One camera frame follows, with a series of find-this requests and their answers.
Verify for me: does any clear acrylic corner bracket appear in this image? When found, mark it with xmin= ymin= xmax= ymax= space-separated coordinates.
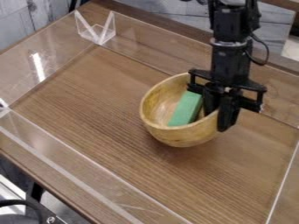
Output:
xmin=73 ymin=10 xmax=116 ymax=46

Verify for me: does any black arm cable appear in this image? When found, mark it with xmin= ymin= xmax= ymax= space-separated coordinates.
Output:
xmin=246 ymin=34 xmax=271 ymax=67

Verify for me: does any green rectangular block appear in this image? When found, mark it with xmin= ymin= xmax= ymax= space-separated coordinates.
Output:
xmin=168 ymin=91 xmax=202 ymax=127

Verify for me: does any clear acrylic tray wall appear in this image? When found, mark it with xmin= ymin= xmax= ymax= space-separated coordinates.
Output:
xmin=0 ymin=106 xmax=192 ymax=224

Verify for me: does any brown wooden bowl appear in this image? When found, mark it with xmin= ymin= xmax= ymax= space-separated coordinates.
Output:
xmin=139 ymin=73 xmax=219 ymax=148

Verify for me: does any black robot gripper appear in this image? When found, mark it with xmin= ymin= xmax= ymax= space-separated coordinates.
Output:
xmin=188 ymin=38 xmax=267 ymax=132

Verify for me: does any black metal table leg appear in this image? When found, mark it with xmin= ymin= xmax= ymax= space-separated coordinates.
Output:
xmin=28 ymin=182 xmax=44 ymax=202

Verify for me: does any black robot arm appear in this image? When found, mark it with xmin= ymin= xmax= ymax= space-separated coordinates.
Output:
xmin=188 ymin=0 xmax=267 ymax=132

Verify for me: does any black cable under table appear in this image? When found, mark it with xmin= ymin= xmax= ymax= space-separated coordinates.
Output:
xmin=0 ymin=199 xmax=43 ymax=224

